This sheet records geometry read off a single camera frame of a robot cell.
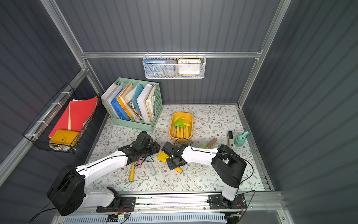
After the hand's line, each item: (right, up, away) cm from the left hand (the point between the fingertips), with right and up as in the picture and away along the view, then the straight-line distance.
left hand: (156, 146), depth 86 cm
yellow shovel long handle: (+20, +15, +19) cm, 31 cm away
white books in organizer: (-7, +29, +3) cm, 30 cm away
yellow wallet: (-40, +9, -22) cm, 46 cm away
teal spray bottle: (+53, +3, +3) cm, 54 cm away
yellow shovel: (+3, -8, +3) cm, 9 cm away
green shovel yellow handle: (-14, -17, -4) cm, 23 cm away
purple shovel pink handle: (-6, -6, -15) cm, 17 cm away
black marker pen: (+49, +3, +8) cm, 50 cm away
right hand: (+11, -10, +1) cm, 15 cm away
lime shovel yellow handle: (+13, +14, +19) cm, 27 cm away
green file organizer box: (-3, +25, +22) cm, 33 cm away
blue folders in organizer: (-27, +23, +11) cm, 37 cm away
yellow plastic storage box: (+15, +12, +19) cm, 27 cm away
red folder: (-41, +20, -12) cm, 47 cm away
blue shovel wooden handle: (+11, +8, +16) cm, 21 cm away
